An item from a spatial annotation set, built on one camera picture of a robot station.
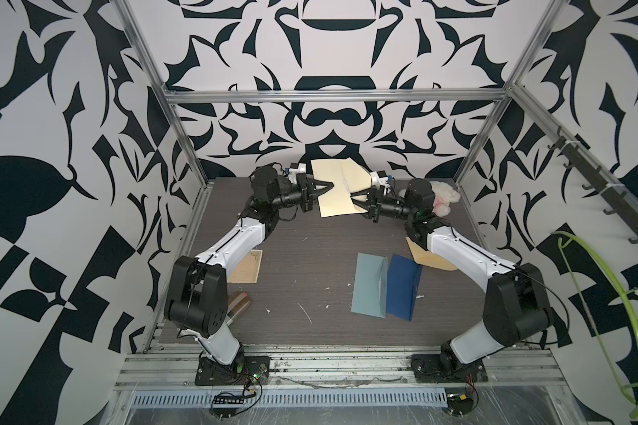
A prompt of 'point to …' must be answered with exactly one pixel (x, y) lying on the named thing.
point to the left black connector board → (223, 413)
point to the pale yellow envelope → (348, 177)
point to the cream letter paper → (247, 268)
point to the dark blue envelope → (404, 276)
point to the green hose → (625, 386)
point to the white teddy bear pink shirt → (443, 197)
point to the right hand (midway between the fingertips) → (346, 199)
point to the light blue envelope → (369, 293)
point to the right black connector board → (458, 405)
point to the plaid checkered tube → (238, 305)
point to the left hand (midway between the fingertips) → (333, 180)
